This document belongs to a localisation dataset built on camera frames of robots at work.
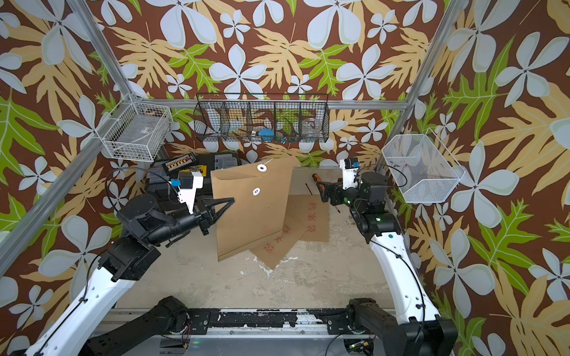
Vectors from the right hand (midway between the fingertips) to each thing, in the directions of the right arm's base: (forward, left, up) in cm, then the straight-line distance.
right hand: (327, 180), depth 73 cm
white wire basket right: (+10, -37, -5) cm, 39 cm away
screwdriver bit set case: (+21, +61, -12) cm, 65 cm away
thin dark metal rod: (+21, +2, -31) cm, 38 cm away
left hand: (-16, +28, +11) cm, 33 cm away
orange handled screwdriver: (+29, -2, -30) cm, 41 cm away
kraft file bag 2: (-11, +19, -32) cm, 39 cm away
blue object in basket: (+29, +22, -3) cm, 37 cm away
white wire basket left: (+23, +73, +3) cm, 76 cm away
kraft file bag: (+7, +3, -31) cm, 31 cm away
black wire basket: (+39, +32, -1) cm, 51 cm away
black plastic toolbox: (+9, +66, -15) cm, 68 cm away
